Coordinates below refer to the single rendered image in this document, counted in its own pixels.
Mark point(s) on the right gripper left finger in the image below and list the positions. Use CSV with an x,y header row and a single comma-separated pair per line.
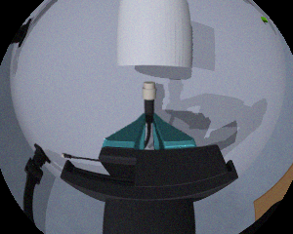
x,y
129,136

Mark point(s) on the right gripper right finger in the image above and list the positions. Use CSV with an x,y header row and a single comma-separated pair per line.
x,y
169,136

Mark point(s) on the white cylinder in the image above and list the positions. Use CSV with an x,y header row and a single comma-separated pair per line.
x,y
153,32

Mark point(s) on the black cable plug with metal tip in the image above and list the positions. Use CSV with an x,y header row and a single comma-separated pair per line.
x,y
66,156

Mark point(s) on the black and white cable plug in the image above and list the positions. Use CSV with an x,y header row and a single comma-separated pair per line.
x,y
149,95

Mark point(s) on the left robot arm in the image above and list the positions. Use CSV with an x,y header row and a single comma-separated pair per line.
x,y
21,33

